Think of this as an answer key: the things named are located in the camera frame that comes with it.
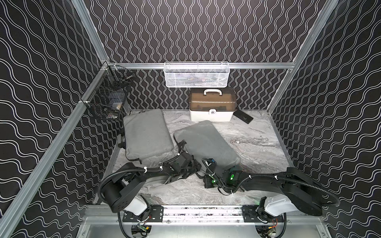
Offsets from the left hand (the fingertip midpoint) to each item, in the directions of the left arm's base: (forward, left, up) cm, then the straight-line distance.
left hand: (200, 166), depth 86 cm
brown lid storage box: (+49, -11, +5) cm, 50 cm away
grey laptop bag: (+23, +38, -4) cm, 45 cm away
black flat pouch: (+43, -32, -2) cm, 54 cm away
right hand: (-7, -2, -3) cm, 8 cm away
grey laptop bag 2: (+19, -2, -2) cm, 20 cm away
